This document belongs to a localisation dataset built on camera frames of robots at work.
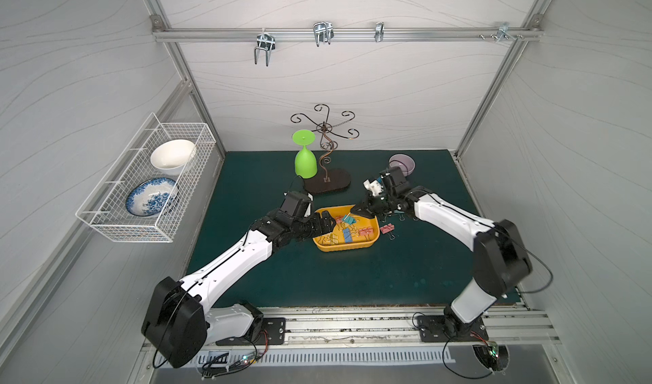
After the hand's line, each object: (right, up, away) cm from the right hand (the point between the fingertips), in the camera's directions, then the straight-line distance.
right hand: (351, 208), depth 84 cm
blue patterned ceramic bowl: (-54, +5, -19) cm, 58 cm away
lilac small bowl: (+26, +18, +28) cm, 42 cm away
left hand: (-8, -5, -5) cm, 11 cm away
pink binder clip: (+15, -9, +9) cm, 20 cm away
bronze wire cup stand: (-8, +9, +24) cm, 27 cm away
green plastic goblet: (-16, +16, +2) cm, 22 cm away
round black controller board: (+40, -41, -13) cm, 58 cm away
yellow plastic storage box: (+1, -10, +11) cm, 15 cm away
